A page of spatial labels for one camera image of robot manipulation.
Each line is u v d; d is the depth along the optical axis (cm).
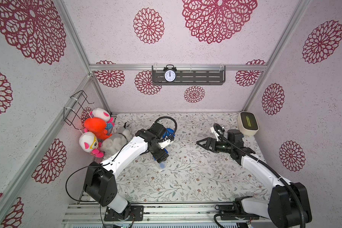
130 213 73
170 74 90
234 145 66
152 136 57
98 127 86
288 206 40
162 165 89
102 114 94
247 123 106
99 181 42
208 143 71
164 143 74
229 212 75
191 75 95
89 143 79
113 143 89
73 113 76
